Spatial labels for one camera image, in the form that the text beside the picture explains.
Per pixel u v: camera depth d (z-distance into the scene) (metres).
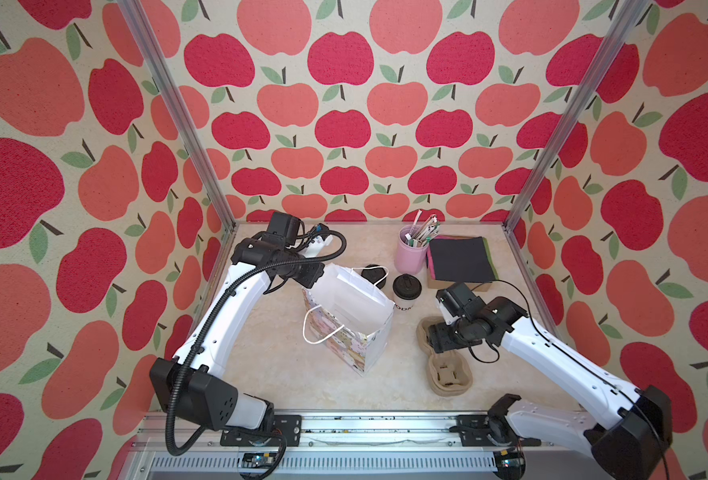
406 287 0.88
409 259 1.03
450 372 0.80
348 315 0.91
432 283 0.99
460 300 0.61
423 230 0.93
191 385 0.39
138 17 0.70
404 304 0.93
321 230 0.68
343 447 0.73
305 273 0.66
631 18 0.70
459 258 1.08
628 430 0.38
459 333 0.64
